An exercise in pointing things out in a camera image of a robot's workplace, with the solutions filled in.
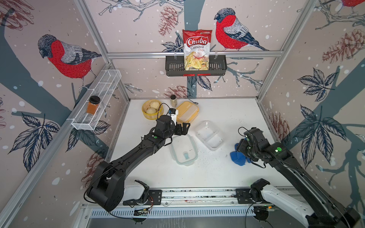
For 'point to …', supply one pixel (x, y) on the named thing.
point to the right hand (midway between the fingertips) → (238, 146)
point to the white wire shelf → (88, 115)
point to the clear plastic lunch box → (209, 134)
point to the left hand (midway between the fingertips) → (186, 121)
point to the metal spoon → (196, 103)
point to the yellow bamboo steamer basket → (159, 111)
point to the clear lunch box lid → (184, 149)
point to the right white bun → (155, 104)
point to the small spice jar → (173, 100)
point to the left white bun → (151, 110)
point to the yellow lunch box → (187, 112)
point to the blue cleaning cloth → (238, 157)
